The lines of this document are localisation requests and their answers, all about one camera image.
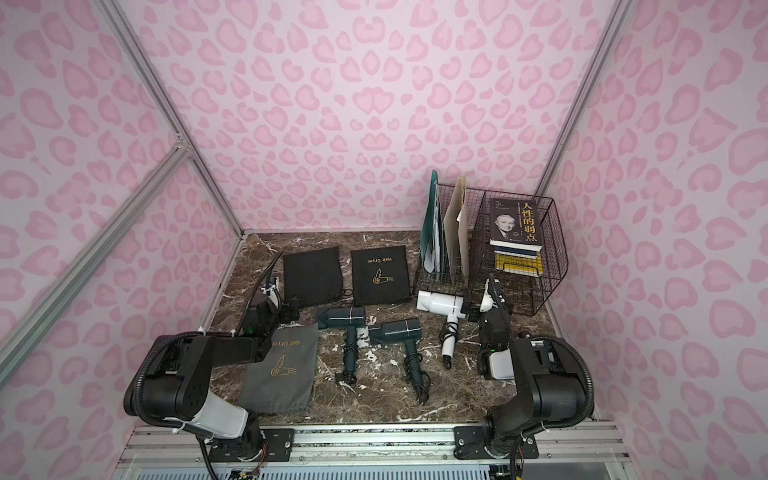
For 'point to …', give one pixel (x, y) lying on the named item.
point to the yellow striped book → (528, 263)
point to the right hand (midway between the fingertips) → (486, 289)
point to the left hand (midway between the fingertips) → (283, 294)
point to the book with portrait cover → (515, 224)
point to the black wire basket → (525, 294)
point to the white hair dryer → (448, 304)
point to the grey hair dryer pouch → (282, 381)
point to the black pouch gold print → (380, 275)
